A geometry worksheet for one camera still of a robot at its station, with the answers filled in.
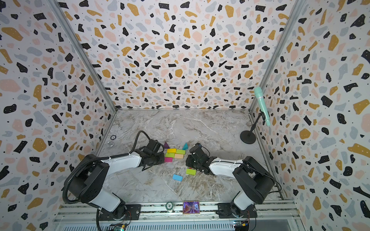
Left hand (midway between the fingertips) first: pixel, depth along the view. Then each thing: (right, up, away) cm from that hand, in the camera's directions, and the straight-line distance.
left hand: (167, 159), depth 92 cm
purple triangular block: (-2, +7, +5) cm, 9 cm away
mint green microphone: (+54, +40, -10) cm, 68 cm away
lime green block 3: (+15, -7, -4) cm, 17 cm away
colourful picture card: (+16, -21, -18) cm, 31 cm away
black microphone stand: (+56, +13, +12) cm, 59 cm away
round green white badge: (+5, -18, -22) cm, 29 cm away
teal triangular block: (+11, +7, +6) cm, 14 cm away
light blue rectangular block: (+7, -10, -6) cm, 14 cm away
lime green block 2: (+1, +2, +2) cm, 3 cm away
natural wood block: (+7, +1, +2) cm, 7 cm away
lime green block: (+8, +4, +5) cm, 10 cm away
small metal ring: (-41, +13, +11) cm, 44 cm away
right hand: (+13, -1, -3) cm, 13 cm away
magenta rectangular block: (+1, 0, 0) cm, 1 cm away
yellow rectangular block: (+2, +5, +3) cm, 6 cm away
